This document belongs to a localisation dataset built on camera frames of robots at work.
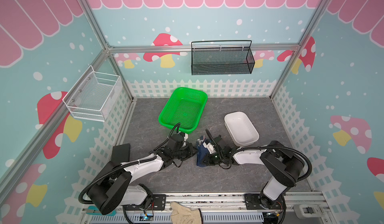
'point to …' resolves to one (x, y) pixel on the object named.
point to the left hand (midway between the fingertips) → (199, 153)
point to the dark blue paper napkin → (202, 152)
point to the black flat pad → (120, 153)
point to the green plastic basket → (184, 107)
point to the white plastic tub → (242, 131)
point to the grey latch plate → (305, 211)
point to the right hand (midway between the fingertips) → (200, 162)
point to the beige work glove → (182, 215)
